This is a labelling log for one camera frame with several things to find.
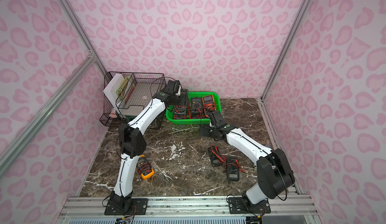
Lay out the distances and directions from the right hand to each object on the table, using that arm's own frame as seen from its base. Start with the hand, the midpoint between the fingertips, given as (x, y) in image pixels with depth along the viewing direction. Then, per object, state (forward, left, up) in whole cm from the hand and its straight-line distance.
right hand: (204, 130), depth 87 cm
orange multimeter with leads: (+22, -3, -2) cm, 23 cm away
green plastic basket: (+13, +22, +1) cm, 26 cm away
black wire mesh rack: (+22, +51, +8) cm, 56 cm away
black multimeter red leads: (-13, -7, -9) cm, 18 cm away
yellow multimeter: (-19, +32, -7) cm, 38 cm away
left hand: (+21, +14, +7) cm, 26 cm away
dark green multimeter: (+21, +5, -4) cm, 22 cm away
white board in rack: (+16, +56, +12) cm, 59 cm away
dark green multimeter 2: (+11, +15, +3) cm, 19 cm away
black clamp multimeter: (-18, -16, -9) cm, 26 cm away
